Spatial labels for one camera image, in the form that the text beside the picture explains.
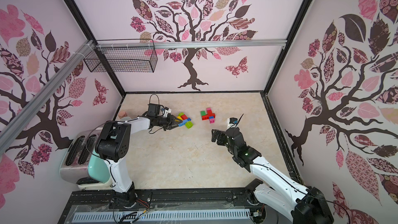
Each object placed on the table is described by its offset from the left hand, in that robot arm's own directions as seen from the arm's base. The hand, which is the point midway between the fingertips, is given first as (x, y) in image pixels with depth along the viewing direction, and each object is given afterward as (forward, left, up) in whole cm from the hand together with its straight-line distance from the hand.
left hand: (181, 124), depth 95 cm
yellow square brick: (+4, +1, +1) cm, 5 cm away
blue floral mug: (+3, +35, +2) cm, 35 cm away
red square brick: (+6, -1, 0) cm, 6 cm away
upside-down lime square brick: (+7, +1, +1) cm, 7 cm away
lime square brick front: (+1, -5, -2) cm, 5 cm away
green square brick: (+13, -14, -5) cm, 19 cm away
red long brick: (+11, -18, -5) cm, 22 cm away
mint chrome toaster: (-28, +43, +10) cm, 52 cm away
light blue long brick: (0, -1, 0) cm, 1 cm away
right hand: (-10, -22, +9) cm, 26 cm away
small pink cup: (+5, +37, +4) cm, 38 cm away
